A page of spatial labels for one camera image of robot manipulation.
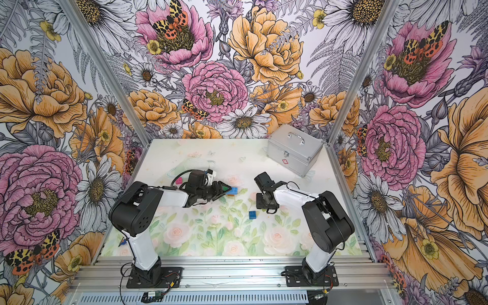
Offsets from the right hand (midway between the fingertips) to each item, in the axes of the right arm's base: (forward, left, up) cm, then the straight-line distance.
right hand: (263, 208), depth 92 cm
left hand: (+7, +17, +2) cm, 18 cm away
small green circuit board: (-33, +44, -3) cm, 55 cm away
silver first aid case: (+25, -17, +13) cm, 33 cm away
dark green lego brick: (+7, +18, +7) cm, 21 cm away
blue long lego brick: (+9, +14, +2) cm, 17 cm away
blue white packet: (-14, +60, +2) cm, 62 cm away
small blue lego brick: (-3, +5, 0) cm, 6 cm away
